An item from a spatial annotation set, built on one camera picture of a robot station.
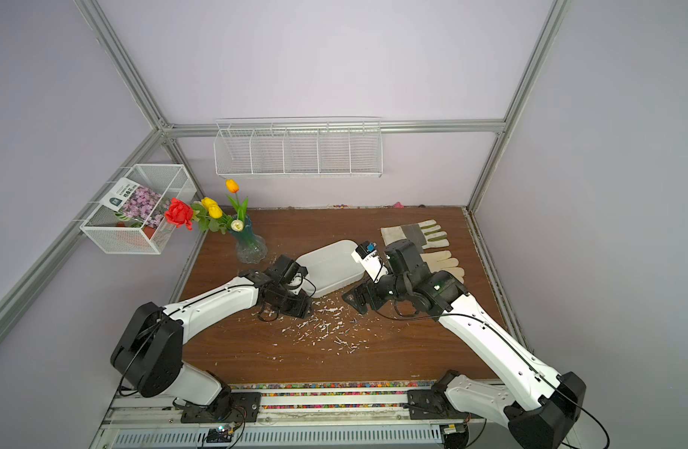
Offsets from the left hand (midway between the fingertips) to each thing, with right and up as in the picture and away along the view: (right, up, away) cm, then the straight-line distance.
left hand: (304, 312), depth 85 cm
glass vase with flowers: (-22, +19, +14) cm, 32 cm away
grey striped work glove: (+44, +24, +27) cm, 57 cm away
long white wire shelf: (-4, +55, +14) cm, 57 cm away
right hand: (+16, +11, -14) cm, 24 cm away
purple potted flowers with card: (-42, +31, -11) cm, 54 cm away
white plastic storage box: (+6, +12, +17) cm, 21 cm away
